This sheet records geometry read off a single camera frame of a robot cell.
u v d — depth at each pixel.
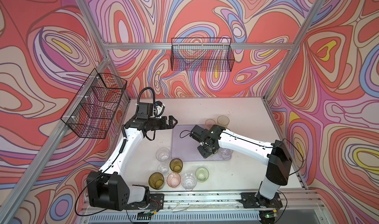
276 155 0.50
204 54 0.96
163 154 0.88
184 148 0.90
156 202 0.72
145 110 0.61
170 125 0.70
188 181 0.81
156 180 0.80
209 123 1.02
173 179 0.80
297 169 0.90
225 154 0.88
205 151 0.70
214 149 0.66
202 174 0.81
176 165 0.84
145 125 0.56
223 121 0.96
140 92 0.61
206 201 0.75
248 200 0.73
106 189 0.40
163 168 0.82
